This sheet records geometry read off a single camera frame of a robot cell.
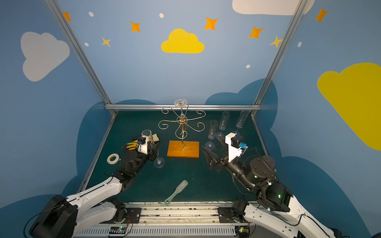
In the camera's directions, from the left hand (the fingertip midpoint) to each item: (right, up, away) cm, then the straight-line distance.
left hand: (154, 141), depth 82 cm
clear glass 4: (0, -15, +11) cm, 19 cm away
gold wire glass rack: (+17, +11, -7) cm, 21 cm away
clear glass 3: (-4, +4, +2) cm, 6 cm away
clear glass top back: (+15, +21, -1) cm, 26 cm away
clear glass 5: (+34, -5, +20) cm, 40 cm away
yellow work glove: (-20, -5, +19) cm, 28 cm away
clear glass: (+54, +15, +11) cm, 57 cm away
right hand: (+30, +3, -26) cm, 40 cm away
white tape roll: (-30, -15, +11) cm, 35 cm away
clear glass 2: (+42, +14, +9) cm, 45 cm away
